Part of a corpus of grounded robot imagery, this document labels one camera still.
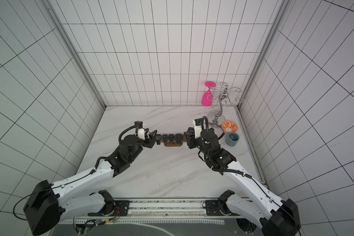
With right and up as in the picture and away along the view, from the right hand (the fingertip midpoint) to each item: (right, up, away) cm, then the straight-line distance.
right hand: (189, 128), depth 76 cm
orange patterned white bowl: (+31, -1, +28) cm, 42 cm away
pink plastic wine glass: (+14, +20, +23) cm, 34 cm away
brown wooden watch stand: (-9, -11, +19) cm, 23 cm away
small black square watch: (-15, -7, +14) cm, 21 cm away
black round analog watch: (-6, -7, +14) cm, 16 cm away
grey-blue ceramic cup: (+29, -8, +16) cm, 34 cm away
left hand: (-21, -2, +3) cm, 21 cm away
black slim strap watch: (-11, -7, +14) cm, 19 cm away
